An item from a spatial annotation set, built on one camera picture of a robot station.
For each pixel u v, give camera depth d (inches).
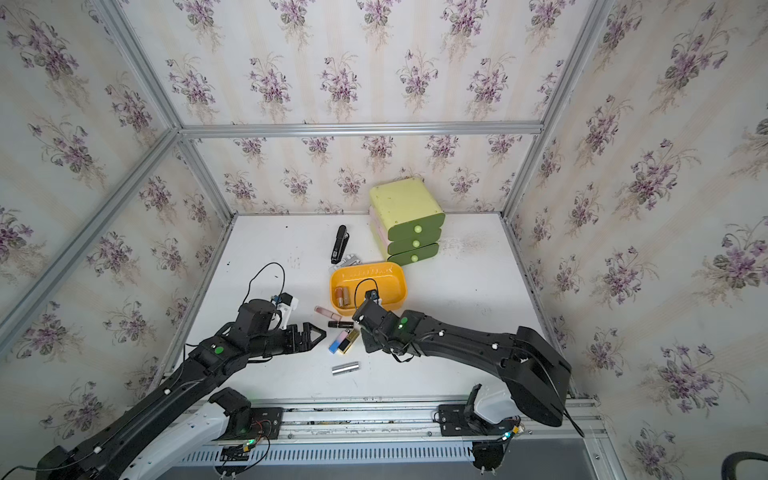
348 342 33.7
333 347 33.3
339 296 37.4
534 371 16.2
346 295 37.6
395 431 28.8
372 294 28.8
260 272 28.7
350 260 41.0
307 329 27.2
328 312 36.7
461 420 29.2
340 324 35.3
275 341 25.6
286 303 28.4
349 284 38.6
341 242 42.4
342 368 31.5
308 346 26.5
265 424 28.6
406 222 34.9
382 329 23.7
